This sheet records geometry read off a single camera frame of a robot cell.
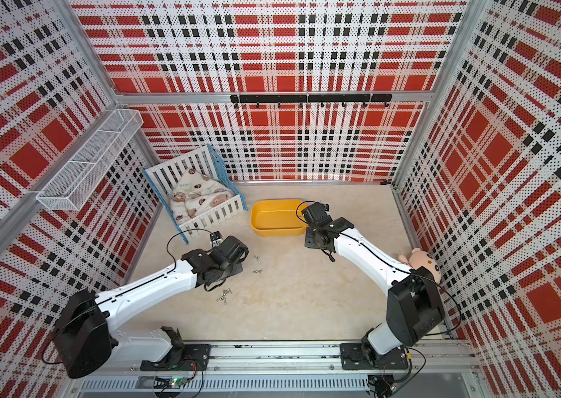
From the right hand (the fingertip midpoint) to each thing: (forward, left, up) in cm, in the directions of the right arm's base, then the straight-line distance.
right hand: (319, 238), depth 86 cm
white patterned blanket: (+32, +56, -11) cm, 65 cm away
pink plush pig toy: (-6, -36, -4) cm, 37 cm away
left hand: (-7, +28, -4) cm, 29 cm away
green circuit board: (-41, +44, -11) cm, 60 cm away
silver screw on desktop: (-7, +23, -13) cm, 27 cm away
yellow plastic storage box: (+20, +16, -14) cm, 29 cm away
